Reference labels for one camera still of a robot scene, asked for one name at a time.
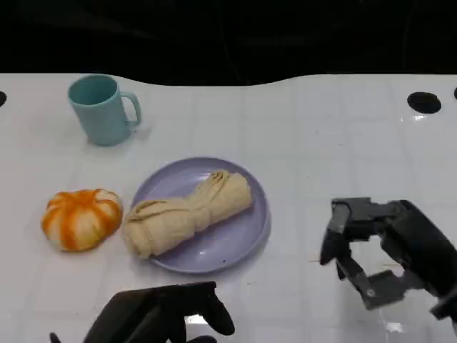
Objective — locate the beige towel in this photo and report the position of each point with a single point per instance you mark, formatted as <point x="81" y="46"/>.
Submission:
<point x="185" y="218"/>

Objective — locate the pale green mug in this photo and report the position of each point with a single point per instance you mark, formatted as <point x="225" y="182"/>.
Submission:
<point x="101" y="114"/>

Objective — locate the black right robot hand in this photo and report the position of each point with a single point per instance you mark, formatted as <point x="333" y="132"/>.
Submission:
<point x="421" y="243"/>

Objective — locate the orange and white bread roll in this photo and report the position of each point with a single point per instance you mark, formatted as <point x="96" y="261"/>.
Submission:
<point x="82" y="219"/>

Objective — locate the lilac plate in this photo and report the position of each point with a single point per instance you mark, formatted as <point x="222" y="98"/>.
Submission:
<point x="235" y="239"/>

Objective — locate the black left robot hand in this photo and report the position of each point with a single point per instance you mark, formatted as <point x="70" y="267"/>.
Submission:
<point x="150" y="314"/>

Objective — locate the black backdrop cloth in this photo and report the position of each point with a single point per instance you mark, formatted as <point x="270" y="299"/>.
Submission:
<point x="214" y="35"/>

